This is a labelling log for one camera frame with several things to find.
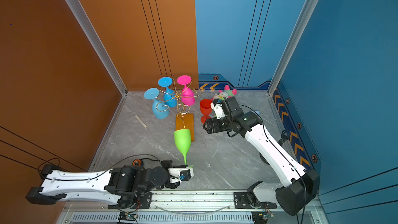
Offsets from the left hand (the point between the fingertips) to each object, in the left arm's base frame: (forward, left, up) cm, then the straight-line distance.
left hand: (186, 164), depth 65 cm
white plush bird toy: (+57, -23, -14) cm, 63 cm away
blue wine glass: (+27, +16, +3) cm, 32 cm away
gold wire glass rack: (+30, +5, 0) cm, 31 cm away
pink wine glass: (+36, +2, +5) cm, 36 cm away
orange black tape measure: (+7, +29, -18) cm, 34 cm away
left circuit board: (-17, +28, -21) cm, 39 cm away
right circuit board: (-16, -34, -21) cm, 43 cm away
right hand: (+18, -10, +3) cm, 21 cm away
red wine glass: (+35, -8, -6) cm, 36 cm away
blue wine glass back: (+34, +11, +5) cm, 36 cm away
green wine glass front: (+11, +2, +1) cm, 11 cm away
